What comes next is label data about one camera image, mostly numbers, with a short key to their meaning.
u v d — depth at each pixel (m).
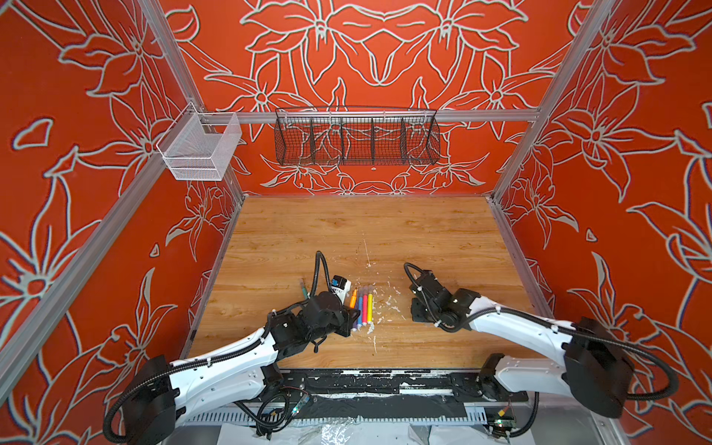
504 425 0.68
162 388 0.42
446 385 0.74
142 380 0.41
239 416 0.59
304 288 0.92
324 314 0.58
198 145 0.93
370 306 0.87
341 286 0.69
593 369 0.41
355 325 0.83
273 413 0.71
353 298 0.74
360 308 0.86
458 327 0.57
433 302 0.63
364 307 0.87
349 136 1.01
